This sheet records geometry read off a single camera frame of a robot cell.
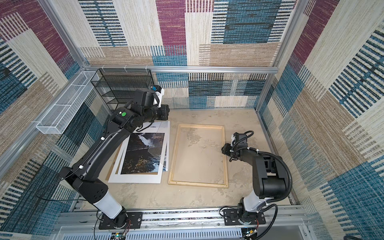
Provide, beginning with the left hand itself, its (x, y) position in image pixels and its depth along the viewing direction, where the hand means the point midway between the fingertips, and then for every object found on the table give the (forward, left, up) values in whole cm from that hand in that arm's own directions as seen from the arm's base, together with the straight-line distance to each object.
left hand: (170, 107), depth 72 cm
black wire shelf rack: (+38, +42, -16) cm, 59 cm away
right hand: (-4, -31, -35) cm, 47 cm away
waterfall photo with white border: (-8, +21, -36) cm, 43 cm away
